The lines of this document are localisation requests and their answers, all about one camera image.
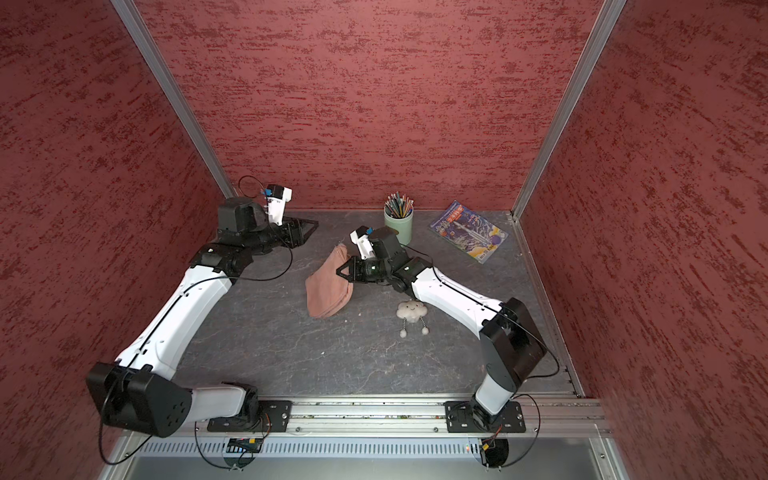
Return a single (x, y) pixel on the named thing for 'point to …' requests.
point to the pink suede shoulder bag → (328, 291)
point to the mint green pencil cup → (402, 221)
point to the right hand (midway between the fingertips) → (339, 277)
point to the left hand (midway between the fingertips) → (311, 228)
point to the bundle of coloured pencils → (399, 206)
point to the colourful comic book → (468, 231)
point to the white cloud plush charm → (412, 311)
